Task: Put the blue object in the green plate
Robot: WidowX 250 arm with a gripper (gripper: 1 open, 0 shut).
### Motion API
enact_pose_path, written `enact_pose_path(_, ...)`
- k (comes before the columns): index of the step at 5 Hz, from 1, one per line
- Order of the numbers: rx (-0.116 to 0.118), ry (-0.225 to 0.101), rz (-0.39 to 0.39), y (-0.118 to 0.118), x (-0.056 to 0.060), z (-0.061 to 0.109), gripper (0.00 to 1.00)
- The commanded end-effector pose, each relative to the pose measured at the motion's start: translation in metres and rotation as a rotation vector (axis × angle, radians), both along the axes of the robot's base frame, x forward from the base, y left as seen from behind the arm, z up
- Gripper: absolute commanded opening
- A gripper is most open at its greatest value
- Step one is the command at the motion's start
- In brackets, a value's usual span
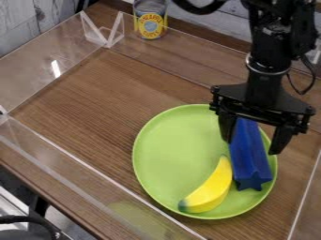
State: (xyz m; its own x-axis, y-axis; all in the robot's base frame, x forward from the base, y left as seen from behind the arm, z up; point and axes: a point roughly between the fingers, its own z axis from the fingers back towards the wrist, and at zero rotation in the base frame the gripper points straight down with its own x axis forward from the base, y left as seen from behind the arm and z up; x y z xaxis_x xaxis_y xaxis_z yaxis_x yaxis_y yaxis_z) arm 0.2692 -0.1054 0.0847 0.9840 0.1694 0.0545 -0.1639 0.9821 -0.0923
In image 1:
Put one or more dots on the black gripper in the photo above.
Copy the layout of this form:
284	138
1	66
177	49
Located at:
279	110

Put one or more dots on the blue star-shaped block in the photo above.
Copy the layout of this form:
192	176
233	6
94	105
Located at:
252	171

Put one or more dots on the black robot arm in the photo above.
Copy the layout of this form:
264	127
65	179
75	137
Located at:
284	35

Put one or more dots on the green plate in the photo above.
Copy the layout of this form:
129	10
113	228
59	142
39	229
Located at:
176	154

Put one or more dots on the yellow toy banana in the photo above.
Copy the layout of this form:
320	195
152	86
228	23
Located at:
209	195

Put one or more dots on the yellow labelled tin can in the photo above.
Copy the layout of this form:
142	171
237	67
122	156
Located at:
150	18

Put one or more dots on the clear acrylic enclosure wall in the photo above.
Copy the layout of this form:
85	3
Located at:
79	90

